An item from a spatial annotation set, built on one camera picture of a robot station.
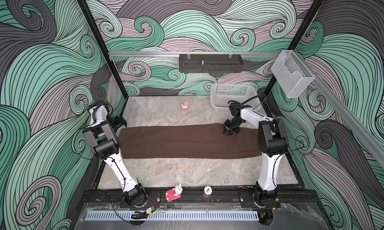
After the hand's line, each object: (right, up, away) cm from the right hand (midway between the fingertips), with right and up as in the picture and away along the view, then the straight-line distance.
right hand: (224, 132), depth 97 cm
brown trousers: (-21, -5, -3) cm, 22 cm away
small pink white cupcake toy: (-26, +18, +14) cm, 35 cm away
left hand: (-68, +4, -4) cm, 68 cm away
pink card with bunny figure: (-30, -26, -26) cm, 47 cm away
